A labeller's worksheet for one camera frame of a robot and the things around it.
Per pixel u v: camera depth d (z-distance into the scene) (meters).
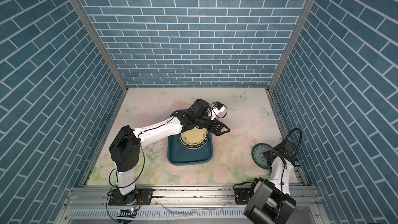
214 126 0.71
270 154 0.65
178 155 0.87
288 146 0.67
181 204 0.73
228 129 0.74
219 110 0.74
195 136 0.89
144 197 0.74
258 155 0.88
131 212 0.72
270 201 0.44
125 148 0.48
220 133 0.71
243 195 0.74
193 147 0.87
